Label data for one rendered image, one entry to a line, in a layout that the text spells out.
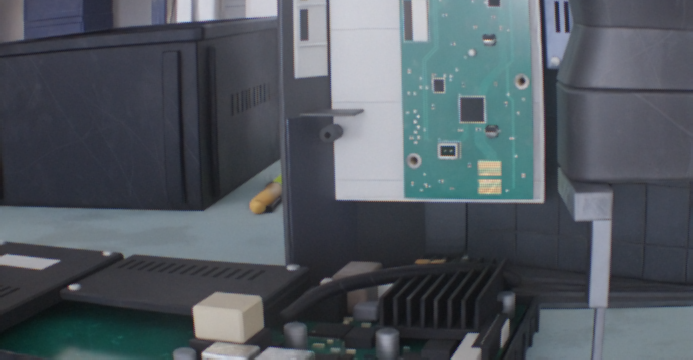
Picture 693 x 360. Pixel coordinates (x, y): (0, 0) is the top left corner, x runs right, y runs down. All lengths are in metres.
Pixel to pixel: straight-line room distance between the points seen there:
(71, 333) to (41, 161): 0.35
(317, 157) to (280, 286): 0.08
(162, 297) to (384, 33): 0.16
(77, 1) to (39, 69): 3.76
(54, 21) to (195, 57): 3.87
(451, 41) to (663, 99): 0.17
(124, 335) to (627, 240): 0.23
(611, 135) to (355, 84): 0.19
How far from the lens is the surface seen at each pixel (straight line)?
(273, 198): 0.70
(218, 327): 0.35
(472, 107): 0.45
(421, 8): 0.45
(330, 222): 0.48
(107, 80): 0.71
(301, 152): 0.47
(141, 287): 0.42
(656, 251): 0.49
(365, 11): 0.47
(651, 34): 0.31
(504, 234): 0.52
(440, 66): 0.46
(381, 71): 0.47
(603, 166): 0.31
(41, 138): 0.74
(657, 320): 0.44
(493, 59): 0.45
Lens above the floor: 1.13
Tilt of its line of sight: 9 degrees down
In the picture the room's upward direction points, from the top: 2 degrees counter-clockwise
